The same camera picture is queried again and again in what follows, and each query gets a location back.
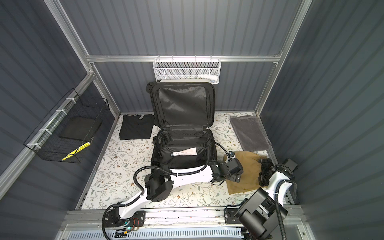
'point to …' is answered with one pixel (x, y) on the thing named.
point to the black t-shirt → (136, 126)
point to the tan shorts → (249, 180)
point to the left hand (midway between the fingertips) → (235, 173)
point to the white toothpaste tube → (191, 151)
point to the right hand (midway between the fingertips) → (262, 168)
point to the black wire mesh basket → (69, 129)
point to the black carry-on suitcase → (184, 113)
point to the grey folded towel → (249, 133)
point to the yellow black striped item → (80, 148)
